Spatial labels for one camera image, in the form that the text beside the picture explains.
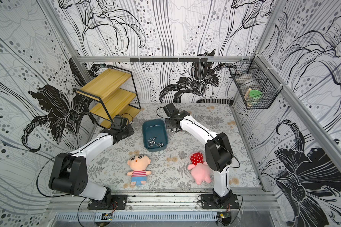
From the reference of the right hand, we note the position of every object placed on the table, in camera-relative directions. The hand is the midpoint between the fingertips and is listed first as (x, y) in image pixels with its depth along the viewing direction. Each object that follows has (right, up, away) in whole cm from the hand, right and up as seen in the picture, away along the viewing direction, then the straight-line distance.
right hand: (173, 122), depth 92 cm
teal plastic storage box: (-13, -8, +7) cm, 17 cm away
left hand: (-27, -6, 0) cm, 28 cm away
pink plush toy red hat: (+15, -27, -14) cm, 34 cm away
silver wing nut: (-1, -7, +9) cm, 11 cm away
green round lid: (+46, +17, -13) cm, 51 cm away
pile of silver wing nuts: (-15, -14, +3) cm, 21 cm away
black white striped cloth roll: (+48, +16, +26) cm, 57 cm away
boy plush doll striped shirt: (-19, -23, -14) cm, 33 cm away
